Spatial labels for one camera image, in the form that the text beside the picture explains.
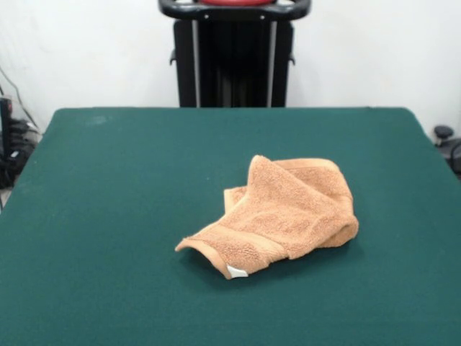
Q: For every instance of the red robot arm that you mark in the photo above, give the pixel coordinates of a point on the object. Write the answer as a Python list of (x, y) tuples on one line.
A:
[(234, 1)]

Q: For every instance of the orange terry towel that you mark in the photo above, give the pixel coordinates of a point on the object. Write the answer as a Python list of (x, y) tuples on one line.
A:
[(288, 212)]

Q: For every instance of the dark green table cloth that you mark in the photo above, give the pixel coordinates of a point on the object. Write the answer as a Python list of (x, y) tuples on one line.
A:
[(108, 234)]

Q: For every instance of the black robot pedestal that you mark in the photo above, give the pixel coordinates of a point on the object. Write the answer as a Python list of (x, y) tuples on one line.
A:
[(234, 61)]

